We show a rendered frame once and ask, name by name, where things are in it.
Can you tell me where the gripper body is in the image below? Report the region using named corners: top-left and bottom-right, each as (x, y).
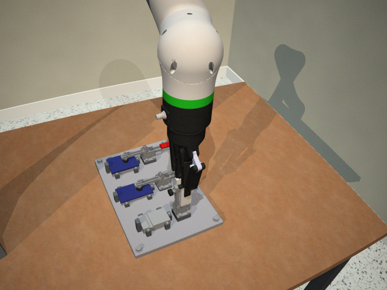
top-left (167, 126), bottom-right (206, 162)

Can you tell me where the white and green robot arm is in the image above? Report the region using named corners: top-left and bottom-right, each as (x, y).
top-left (146, 0), bottom-right (224, 133)

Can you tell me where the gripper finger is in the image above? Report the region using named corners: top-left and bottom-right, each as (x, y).
top-left (178, 148), bottom-right (206, 206)
top-left (169, 140), bottom-right (181, 186)

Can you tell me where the blue rectangular block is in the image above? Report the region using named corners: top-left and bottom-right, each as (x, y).
top-left (115, 183), bottom-right (154, 205)

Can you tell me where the blue rectangular plate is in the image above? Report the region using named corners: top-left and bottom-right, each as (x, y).
top-left (106, 155), bottom-right (140, 177)

